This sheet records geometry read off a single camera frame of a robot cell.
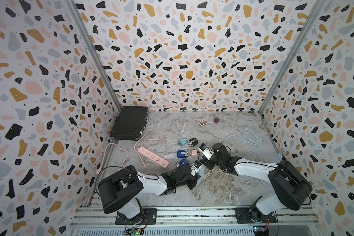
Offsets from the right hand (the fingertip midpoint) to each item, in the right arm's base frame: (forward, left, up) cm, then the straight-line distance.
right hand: (204, 156), depth 91 cm
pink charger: (+4, +6, -2) cm, 8 cm away
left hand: (-12, +2, -1) cm, 12 cm away
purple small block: (+35, -12, -4) cm, 37 cm away
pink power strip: (0, +33, -1) cm, 33 cm away
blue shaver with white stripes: (+3, +14, -2) cm, 14 cm away
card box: (+33, +1, -3) cm, 33 cm away
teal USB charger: (+12, +15, -2) cm, 19 cm away
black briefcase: (+25, +53, +2) cm, 59 cm away
